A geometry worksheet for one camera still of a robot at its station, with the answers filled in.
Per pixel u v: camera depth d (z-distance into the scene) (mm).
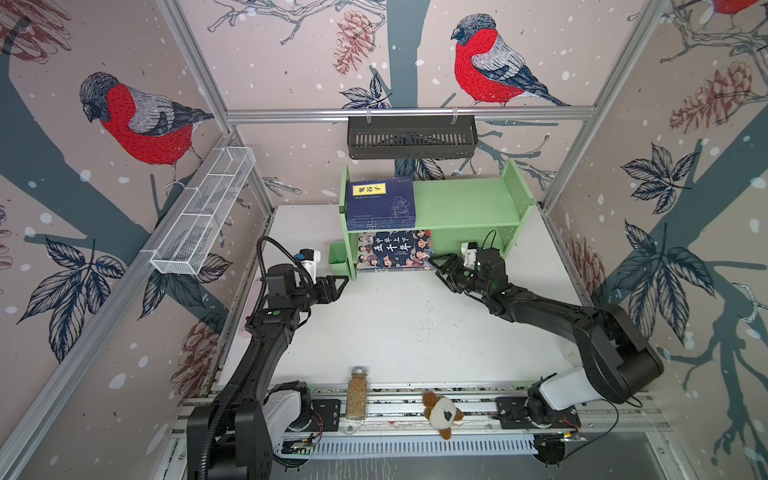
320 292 728
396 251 899
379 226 778
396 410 757
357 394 728
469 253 828
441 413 712
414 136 1061
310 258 746
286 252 725
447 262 789
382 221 763
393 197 785
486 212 835
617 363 439
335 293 750
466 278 762
